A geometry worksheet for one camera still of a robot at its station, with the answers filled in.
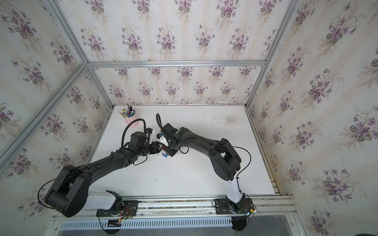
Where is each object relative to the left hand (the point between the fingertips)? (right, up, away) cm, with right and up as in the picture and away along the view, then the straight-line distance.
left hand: (163, 146), depth 87 cm
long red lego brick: (+1, +1, -3) cm, 4 cm away
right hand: (+5, -3, 0) cm, 6 cm away
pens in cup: (-28, +21, +17) cm, 39 cm away
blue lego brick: (0, -6, +4) cm, 8 cm away
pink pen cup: (-26, +16, +12) cm, 33 cm away
